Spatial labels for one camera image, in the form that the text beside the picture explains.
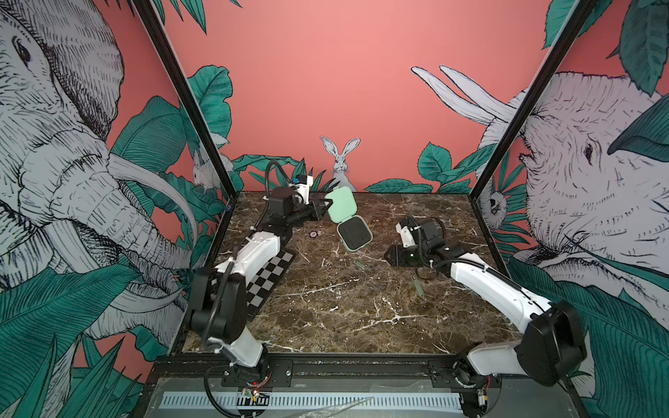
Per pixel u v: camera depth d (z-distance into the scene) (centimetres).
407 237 75
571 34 73
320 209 81
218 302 41
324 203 83
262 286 88
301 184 76
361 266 98
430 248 63
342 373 75
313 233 107
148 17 70
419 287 93
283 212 67
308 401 70
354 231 88
